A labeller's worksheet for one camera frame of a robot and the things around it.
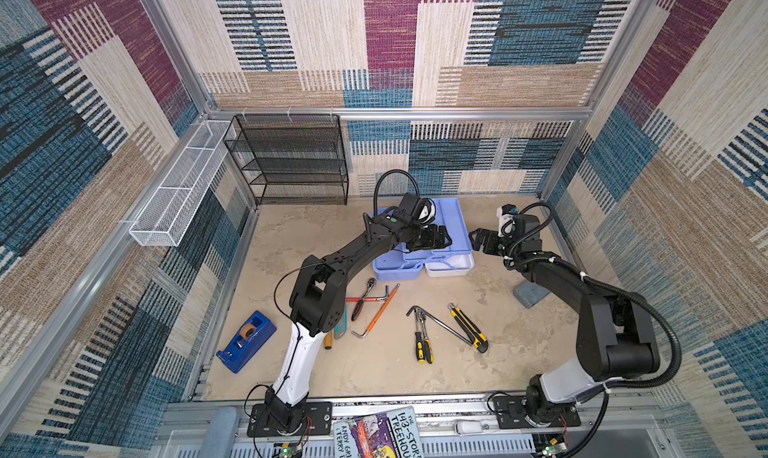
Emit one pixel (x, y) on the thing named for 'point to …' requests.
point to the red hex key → (371, 299)
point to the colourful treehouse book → (392, 433)
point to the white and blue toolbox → (456, 259)
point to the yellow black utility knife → (475, 335)
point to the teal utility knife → (341, 327)
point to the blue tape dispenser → (247, 342)
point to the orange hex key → (380, 313)
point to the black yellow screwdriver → (420, 343)
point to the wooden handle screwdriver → (328, 340)
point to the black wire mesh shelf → (291, 159)
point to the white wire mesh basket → (182, 194)
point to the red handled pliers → (370, 284)
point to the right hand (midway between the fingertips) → (482, 238)
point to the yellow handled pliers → (429, 351)
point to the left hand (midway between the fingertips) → (445, 239)
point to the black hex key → (441, 322)
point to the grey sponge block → (530, 293)
